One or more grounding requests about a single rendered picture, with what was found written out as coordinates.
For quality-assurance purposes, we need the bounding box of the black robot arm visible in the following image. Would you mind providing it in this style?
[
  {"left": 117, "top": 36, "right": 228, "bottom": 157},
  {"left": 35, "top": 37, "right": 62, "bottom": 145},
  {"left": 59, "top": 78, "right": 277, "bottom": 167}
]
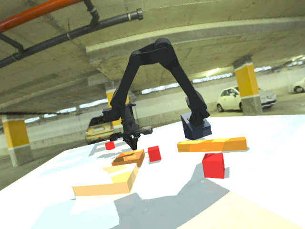
[{"left": 102, "top": 38, "right": 210, "bottom": 127}]

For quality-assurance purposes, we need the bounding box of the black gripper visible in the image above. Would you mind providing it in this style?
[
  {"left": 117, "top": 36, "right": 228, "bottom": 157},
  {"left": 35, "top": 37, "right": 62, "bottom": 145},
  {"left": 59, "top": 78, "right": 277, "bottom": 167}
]
[{"left": 110, "top": 117, "right": 153, "bottom": 151}]

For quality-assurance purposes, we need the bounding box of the red square block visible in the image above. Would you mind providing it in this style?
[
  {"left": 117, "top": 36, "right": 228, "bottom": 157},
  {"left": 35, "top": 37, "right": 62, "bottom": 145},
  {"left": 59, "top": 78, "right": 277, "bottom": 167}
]
[
  {"left": 148, "top": 146, "right": 162, "bottom": 162},
  {"left": 105, "top": 142, "right": 115, "bottom": 150},
  {"left": 202, "top": 153, "right": 225, "bottom": 179}
]

